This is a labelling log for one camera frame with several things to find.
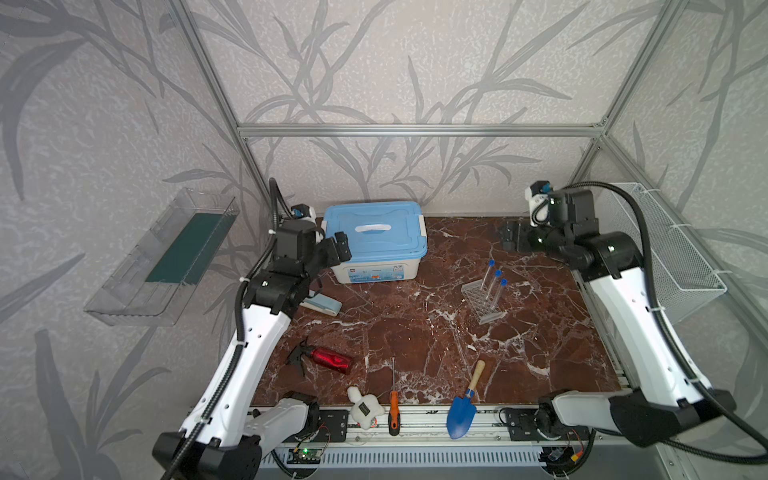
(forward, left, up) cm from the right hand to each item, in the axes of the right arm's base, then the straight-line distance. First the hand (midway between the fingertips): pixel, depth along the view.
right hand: (513, 217), depth 71 cm
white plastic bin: (+3, +36, -28) cm, 46 cm away
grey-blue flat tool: (-6, +52, -32) cm, 61 cm away
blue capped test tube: (+1, 0, -23) cm, 23 cm away
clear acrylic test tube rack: (-5, +2, -34) cm, 35 cm away
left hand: (-1, +43, -2) cm, 43 cm away
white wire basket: (-16, -33, -3) cm, 37 cm away
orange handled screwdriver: (-37, +29, -33) cm, 57 cm away
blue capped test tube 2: (+4, -8, -37) cm, 38 cm away
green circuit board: (-44, +51, -36) cm, 76 cm away
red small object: (-23, +47, -32) cm, 61 cm away
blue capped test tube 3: (-3, -1, -21) cm, 22 cm away
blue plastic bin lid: (+12, +35, -19) cm, 41 cm away
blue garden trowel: (-35, +12, -35) cm, 51 cm away
